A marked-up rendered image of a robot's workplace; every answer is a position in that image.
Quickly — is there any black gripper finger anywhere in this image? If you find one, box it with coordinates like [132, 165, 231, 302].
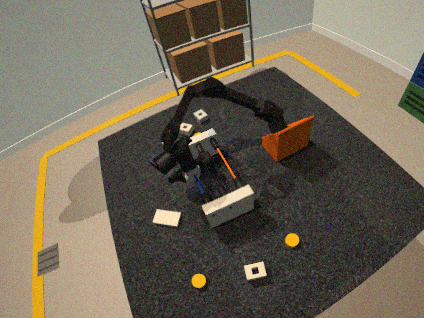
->
[198, 164, 209, 175]
[176, 174, 187, 183]

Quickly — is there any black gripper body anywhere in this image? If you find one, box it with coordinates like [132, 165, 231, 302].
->
[166, 151, 214, 184]

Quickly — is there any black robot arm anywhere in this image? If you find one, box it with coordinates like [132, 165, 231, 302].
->
[153, 77, 289, 175]

